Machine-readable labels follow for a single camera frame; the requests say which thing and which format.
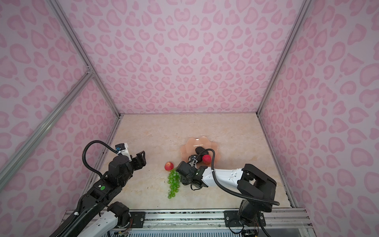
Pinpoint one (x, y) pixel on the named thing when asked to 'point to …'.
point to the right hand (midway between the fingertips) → (185, 177)
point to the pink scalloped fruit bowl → (189, 148)
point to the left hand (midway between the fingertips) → (139, 151)
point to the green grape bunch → (173, 179)
